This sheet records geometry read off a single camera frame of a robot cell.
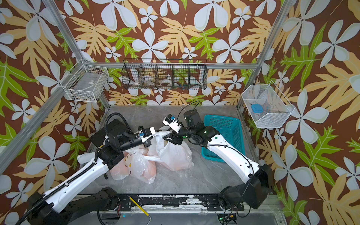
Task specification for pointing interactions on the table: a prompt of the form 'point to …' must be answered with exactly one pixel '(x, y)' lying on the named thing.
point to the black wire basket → (164, 74)
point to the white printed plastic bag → (120, 172)
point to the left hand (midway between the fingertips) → (160, 128)
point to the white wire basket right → (266, 105)
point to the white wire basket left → (85, 82)
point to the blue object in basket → (257, 108)
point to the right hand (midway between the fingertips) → (165, 133)
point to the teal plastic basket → (229, 128)
